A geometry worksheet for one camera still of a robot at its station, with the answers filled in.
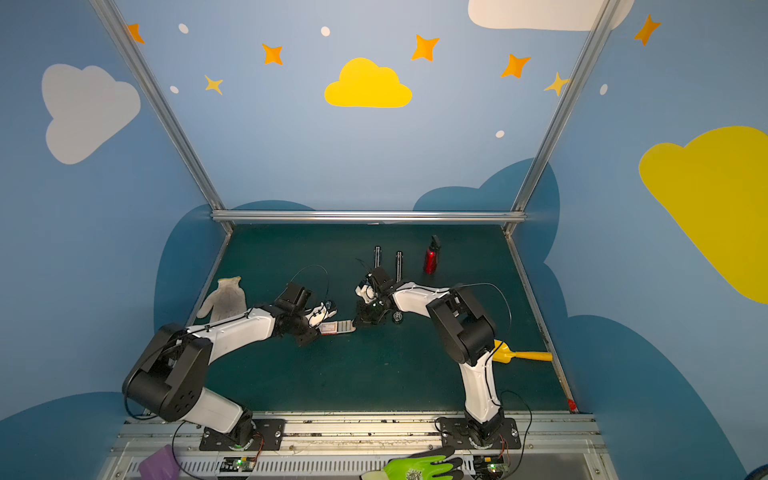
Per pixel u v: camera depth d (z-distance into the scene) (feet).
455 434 2.46
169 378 1.45
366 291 2.89
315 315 2.69
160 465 2.28
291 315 2.38
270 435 2.44
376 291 2.82
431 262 3.46
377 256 3.63
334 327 3.05
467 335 1.73
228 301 3.22
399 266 3.53
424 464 2.31
